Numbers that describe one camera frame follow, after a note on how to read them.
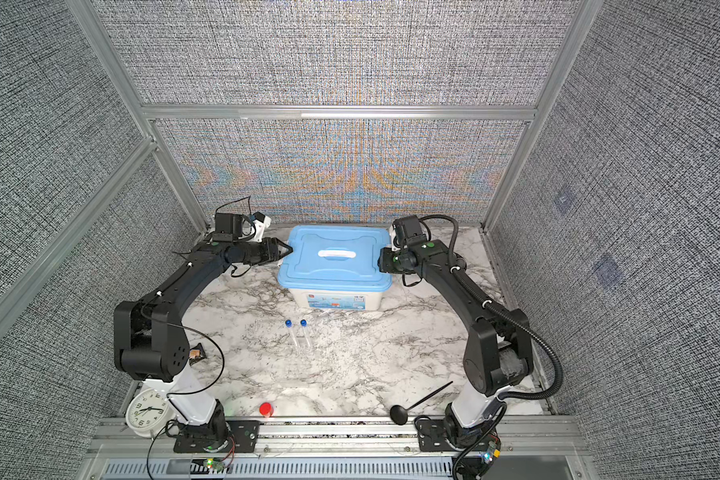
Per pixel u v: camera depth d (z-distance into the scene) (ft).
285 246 2.81
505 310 1.54
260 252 2.61
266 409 2.46
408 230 2.20
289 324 2.52
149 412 2.42
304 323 2.51
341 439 2.45
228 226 2.32
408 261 2.02
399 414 2.50
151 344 1.55
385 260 2.51
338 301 2.96
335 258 2.88
